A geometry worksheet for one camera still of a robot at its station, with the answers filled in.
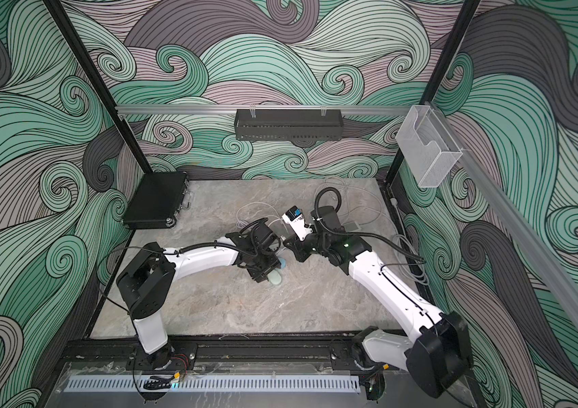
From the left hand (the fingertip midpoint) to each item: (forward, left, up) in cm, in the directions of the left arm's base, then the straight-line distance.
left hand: (281, 268), depth 86 cm
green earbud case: (-2, +2, -3) cm, 4 cm away
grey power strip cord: (+12, -52, -9) cm, 54 cm away
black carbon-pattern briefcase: (+32, +55, -2) cm, 63 cm away
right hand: (+2, -1, +14) cm, 14 cm away
